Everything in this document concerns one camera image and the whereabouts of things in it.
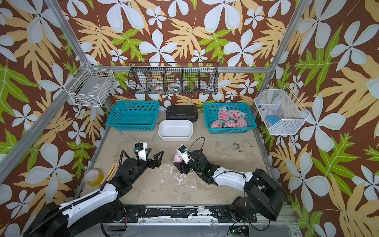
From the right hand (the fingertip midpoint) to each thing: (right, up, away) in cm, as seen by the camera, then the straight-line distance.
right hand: (177, 158), depth 83 cm
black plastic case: (+2, +29, +28) cm, 40 cm away
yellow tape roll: (-50, -11, +3) cm, 51 cm away
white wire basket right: (+61, +32, +1) cm, 69 cm away
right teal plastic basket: (+25, +29, +34) cm, 51 cm away
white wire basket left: (-51, +42, +3) cm, 66 cm away
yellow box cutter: (-41, -11, +3) cm, 42 cm away
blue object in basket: (+53, +23, -3) cm, 58 cm away
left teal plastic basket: (-36, +27, +29) cm, 53 cm away
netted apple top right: (+43, +28, +28) cm, 58 cm away
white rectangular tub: (-2, +16, +23) cm, 28 cm away
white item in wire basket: (-3, +46, +15) cm, 48 cm away
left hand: (-10, +6, -3) cm, 13 cm away
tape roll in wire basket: (-13, +44, +13) cm, 48 cm away
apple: (+1, +1, -5) cm, 5 cm away
